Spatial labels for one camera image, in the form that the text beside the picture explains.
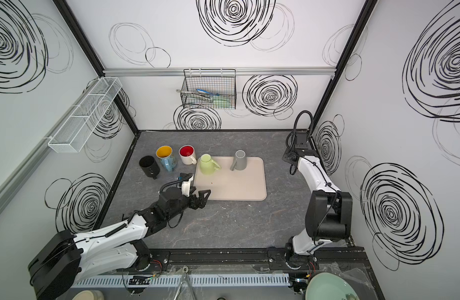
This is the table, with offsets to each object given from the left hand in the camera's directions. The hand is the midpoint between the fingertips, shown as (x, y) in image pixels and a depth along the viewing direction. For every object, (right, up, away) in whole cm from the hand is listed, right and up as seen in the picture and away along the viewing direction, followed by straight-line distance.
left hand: (203, 190), depth 81 cm
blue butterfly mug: (-21, +13, +13) cm, 27 cm away
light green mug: (-1, +10, +14) cm, 17 cm away
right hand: (+42, +15, +9) cm, 46 cm away
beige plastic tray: (+9, 0, +15) cm, 18 cm away
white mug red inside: (-13, +15, +24) cm, 31 cm away
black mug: (-29, +9, +13) cm, 33 cm away
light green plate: (+48, -32, -13) cm, 59 cm away
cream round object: (-35, -30, -19) cm, 50 cm away
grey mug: (+16, +11, +16) cm, 25 cm away
